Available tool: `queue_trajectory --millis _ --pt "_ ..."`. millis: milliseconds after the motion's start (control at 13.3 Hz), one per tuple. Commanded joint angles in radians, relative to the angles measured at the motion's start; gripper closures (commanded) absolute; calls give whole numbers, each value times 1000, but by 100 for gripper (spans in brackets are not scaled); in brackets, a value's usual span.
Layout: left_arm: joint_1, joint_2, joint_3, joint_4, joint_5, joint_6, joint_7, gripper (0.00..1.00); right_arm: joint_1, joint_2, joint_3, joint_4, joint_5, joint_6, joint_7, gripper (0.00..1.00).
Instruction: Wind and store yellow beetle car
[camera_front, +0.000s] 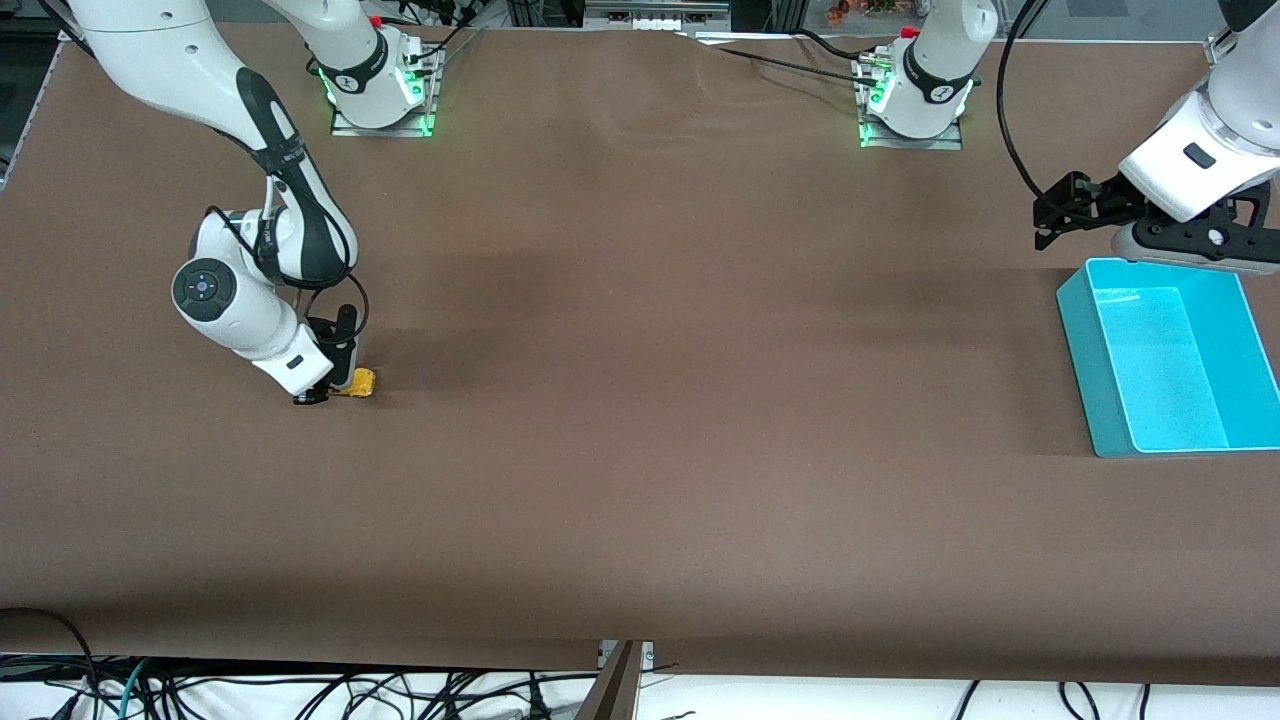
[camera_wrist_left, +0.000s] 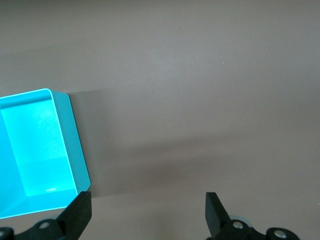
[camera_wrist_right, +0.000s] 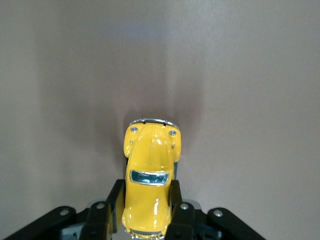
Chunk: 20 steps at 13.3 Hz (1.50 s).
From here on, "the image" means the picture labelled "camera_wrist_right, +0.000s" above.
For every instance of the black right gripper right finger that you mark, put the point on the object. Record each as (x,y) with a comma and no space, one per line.
(185,220)

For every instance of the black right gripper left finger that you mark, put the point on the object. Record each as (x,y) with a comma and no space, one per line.
(97,220)

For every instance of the yellow toy beetle car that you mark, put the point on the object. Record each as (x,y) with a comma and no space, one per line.
(150,160)

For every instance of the brown table cover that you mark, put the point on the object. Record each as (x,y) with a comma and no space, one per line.
(225,87)

